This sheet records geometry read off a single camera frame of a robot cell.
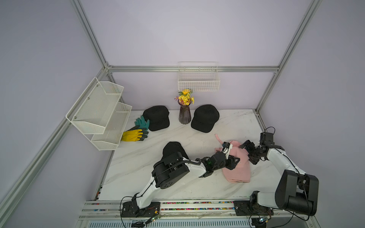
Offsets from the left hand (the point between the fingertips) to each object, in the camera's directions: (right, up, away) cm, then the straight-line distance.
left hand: (238, 160), depth 84 cm
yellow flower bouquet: (-32, +39, +9) cm, 51 cm away
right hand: (+5, +3, +6) cm, 8 cm away
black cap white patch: (-42, +5, +10) cm, 43 cm away
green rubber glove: (-65, +22, +25) cm, 73 cm away
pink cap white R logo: (+1, -7, -2) cm, 7 cm away
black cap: (-53, +27, +24) cm, 64 cm away
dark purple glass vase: (-32, +28, +21) cm, 47 cm away
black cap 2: (-16, +27, +30) cm, 43 cm away
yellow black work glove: (-69, +14, +18) cm, 73 cm away
